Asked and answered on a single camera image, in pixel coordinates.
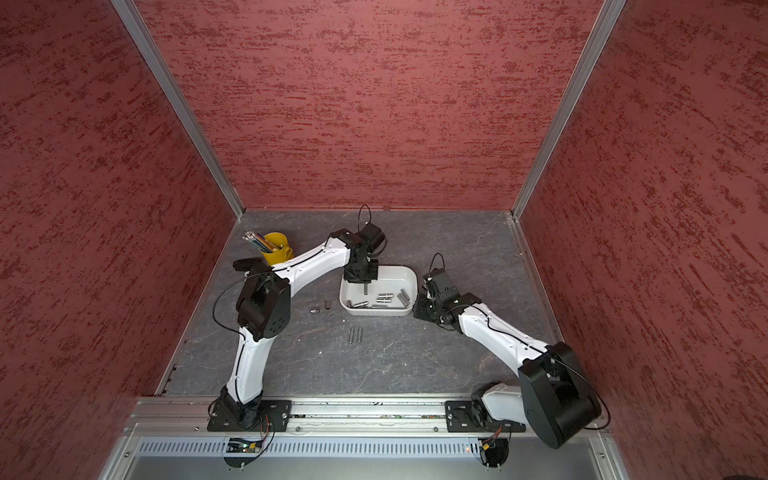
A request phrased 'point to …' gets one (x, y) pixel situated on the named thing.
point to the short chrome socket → (327, 304)
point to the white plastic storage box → (395, 292)
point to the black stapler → (251, 264)
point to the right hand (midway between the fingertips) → (417, 313)
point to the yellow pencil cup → (281, 255)
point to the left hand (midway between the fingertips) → (366, 283)
